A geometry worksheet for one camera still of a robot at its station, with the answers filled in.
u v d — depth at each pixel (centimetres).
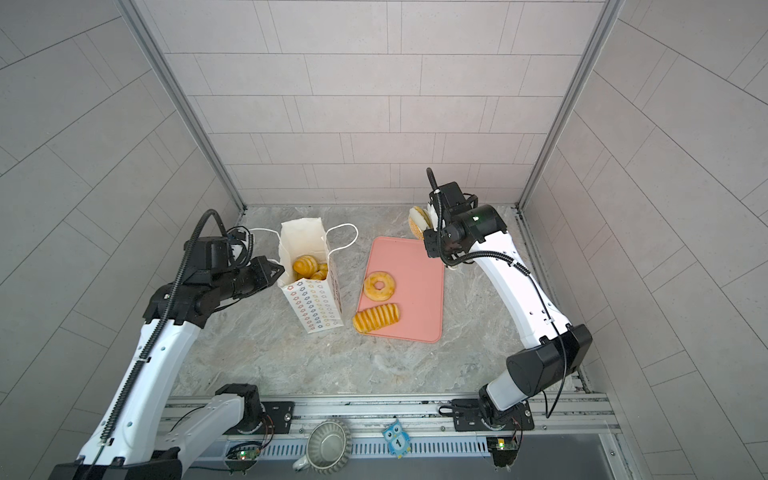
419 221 77
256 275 61
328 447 67
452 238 52
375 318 84
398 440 67
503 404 59
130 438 36
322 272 87
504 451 68
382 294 91
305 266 84
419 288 91
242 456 64
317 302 75
